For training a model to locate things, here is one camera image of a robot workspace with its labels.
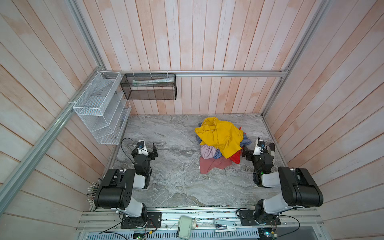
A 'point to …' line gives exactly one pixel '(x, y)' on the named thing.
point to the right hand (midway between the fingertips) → (252, 144)
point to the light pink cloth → (207, 152)
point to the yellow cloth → (224, 135)
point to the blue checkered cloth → (246, 141)
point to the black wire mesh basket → (149, 86)
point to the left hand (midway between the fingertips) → (146, 146)
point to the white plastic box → (184, 227)
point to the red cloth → (236, 157)
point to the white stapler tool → (223, 225)
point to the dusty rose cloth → (207, 164)
